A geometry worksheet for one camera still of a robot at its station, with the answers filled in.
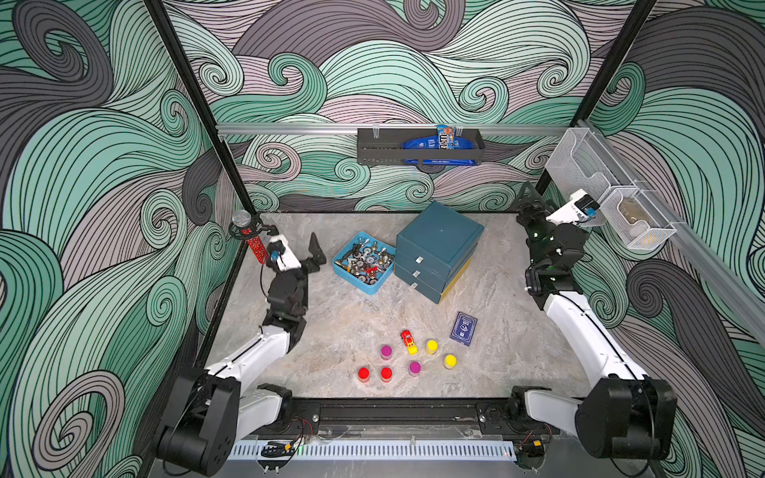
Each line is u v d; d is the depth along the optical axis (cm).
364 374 78
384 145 95
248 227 84
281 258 65
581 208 59
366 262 104
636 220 64
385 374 78
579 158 94
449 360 81
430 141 92
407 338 85
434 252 80
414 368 79
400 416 74
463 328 88
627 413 38
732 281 53
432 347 84
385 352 82
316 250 76
